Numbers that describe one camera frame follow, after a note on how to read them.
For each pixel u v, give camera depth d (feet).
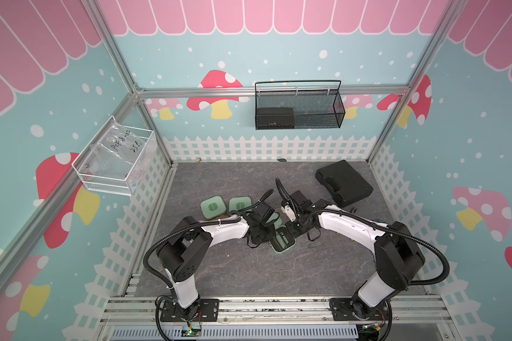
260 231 2.49
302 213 2.20
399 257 1.47
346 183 3.46
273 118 2.88
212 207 3.26
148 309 2.50
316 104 3.11
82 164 2.04
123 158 2.34
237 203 3.28
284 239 2.95
